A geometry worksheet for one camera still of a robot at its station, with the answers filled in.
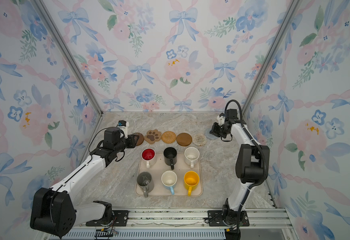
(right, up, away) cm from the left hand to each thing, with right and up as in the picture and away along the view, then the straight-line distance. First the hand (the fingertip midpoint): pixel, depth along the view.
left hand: (136, 134), depth 84 cm
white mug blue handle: (+18, -26, +3) cm, 32 cm away
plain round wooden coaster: (+28, -4, +20) cm, 34 cm away
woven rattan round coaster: (+17, -3, +22) cm, 28 cm away
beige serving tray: (+25, -20, +6) cm, 33 cm away
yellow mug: (+31, -26, +1) cm, 40 cm away
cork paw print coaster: (+5, -2, +22) cm, 23 cm away
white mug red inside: (+5, -14, +8) cm, 17 cm away
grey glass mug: (+5, -26, -1) cm, 26 cm away
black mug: (+19, -14, +10) cm, 25 cm away
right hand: (+44, +2, +11) cm, 46 cm away
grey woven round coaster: (+46, -2, +22) cm, 51 cm away
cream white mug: (+32, -14, +10) cm, 37 cm away
